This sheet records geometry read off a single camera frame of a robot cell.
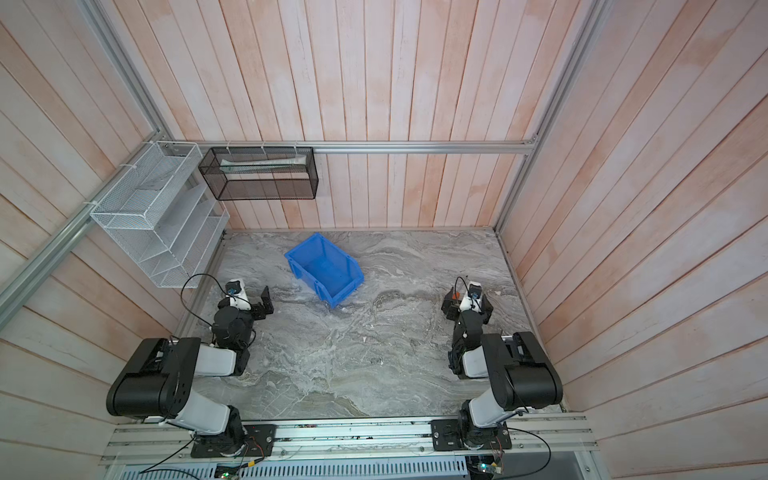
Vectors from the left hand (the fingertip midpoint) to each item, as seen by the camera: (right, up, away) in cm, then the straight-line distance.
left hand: (256, 292), depth 91 cm
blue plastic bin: (+20, +6, +19) cm, 28 cm away
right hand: (+67, +1, -1) cm, 67 cm away
